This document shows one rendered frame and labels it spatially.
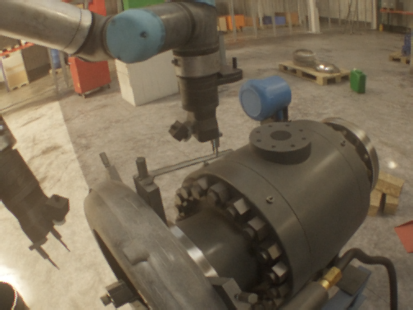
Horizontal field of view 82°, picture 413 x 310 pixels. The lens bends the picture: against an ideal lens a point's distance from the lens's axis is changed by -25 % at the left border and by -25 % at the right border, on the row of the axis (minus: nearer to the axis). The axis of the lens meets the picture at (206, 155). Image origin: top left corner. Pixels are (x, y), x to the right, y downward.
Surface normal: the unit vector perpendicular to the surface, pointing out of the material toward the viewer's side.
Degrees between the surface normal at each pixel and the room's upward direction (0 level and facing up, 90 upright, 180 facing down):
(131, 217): 13
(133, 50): 91
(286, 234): 50
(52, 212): 83
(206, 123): 75
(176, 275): 35
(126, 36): 91
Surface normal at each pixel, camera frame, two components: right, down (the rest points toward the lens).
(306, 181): 0.23, -0.56
